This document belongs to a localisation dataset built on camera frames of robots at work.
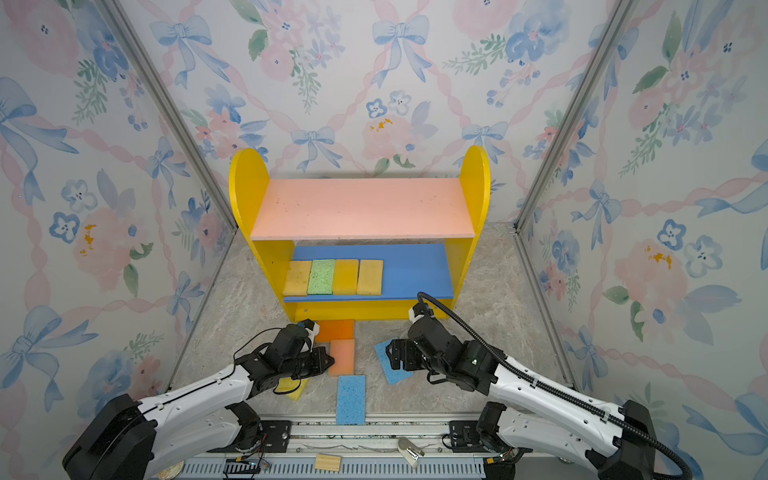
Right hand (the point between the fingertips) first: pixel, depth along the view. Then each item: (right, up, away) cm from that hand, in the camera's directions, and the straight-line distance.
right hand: (398, 348), depth 75 cm
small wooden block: (-17, -26, -4) cm, 31 cm away
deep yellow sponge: (-15, +18, +12) cm, 26 cm away
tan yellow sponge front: (-8, +16, +11) cm, 21 cm away
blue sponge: (-1, -10, +7) cm, 12 cm away
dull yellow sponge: (-29, +16, +11) cm, 35 cm away
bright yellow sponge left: (-27, -8, -2) cm, 28 cm away
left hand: (-17, -6, +9) cm, 20 cm away
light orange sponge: (-15, -5, +11) cm, 20 cm away
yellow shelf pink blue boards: (-11, +25, +23) cm, 36 cm away
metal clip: (+2, -23, -4) cm, 24 cm away
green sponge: (-22, +17, +11) cm, 30 cm away
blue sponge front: (-12, -15, +4) cm, 20 cm away
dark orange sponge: (-18, +1, +13) cm, 22 cm away
